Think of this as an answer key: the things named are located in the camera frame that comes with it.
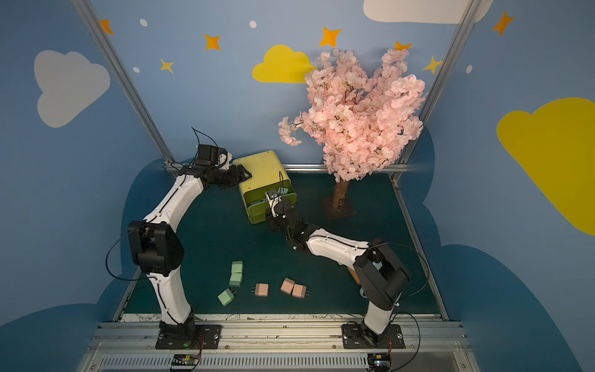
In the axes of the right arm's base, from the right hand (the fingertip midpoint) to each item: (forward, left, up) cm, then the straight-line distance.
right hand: (274, 205), depth 86 cm
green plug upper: (-18, +14, -17) cm, 28 cm away
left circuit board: (-48, +24, -19) cm, 57 cm away
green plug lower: (-30, +14, -16) cm, 37 cm away
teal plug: (+10, -1, -3) cm, 11 cm away
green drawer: (0, +6, +1) cm, 6 cm away
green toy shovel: (-18, -31, -18) cm, 40 cm away
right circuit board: (-45, -38, -21) cm, 62 cm away
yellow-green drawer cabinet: (+12, +4, +3) cm, 13 cm away
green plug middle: (-24, +13, -16) cm, 31 cm away
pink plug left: (-27, +3, -16) cm, 31 cm away
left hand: (+12, +13, +4) cm, 18 cm away
